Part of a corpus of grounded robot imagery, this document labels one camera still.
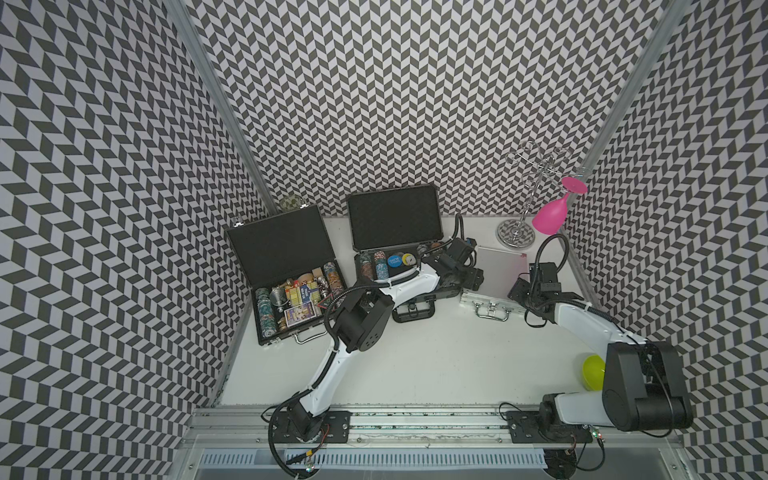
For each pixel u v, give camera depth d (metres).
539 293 0.70
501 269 1.11
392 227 1.05
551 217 0.89
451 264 0.77
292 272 0.96
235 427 0.74
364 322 0.56
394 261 0.99
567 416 0.62
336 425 0.72
